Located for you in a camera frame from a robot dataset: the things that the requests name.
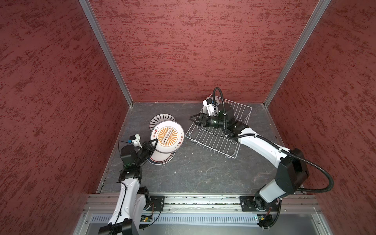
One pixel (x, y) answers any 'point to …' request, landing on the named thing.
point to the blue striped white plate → (159, 118)
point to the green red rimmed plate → (158, 158)
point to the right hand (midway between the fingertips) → (192, 121)
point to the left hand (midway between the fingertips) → (159, 142)
